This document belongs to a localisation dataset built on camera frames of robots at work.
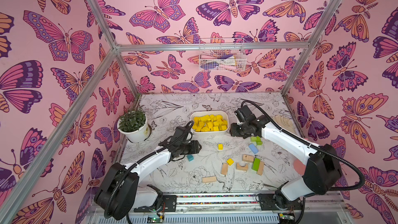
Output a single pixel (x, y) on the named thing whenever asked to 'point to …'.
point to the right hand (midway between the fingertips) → (233, 130)
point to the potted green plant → (134, 125)
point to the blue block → (253, 148)
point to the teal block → (190, 157)
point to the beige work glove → (285, 123)
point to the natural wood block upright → (224, 168)
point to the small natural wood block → (248, 158)
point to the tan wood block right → (260, 169)
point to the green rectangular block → (256, 164)
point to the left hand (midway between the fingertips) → (199, 146)
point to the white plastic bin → (210, 122)
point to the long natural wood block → (207, 179)
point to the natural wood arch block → (242, 168)
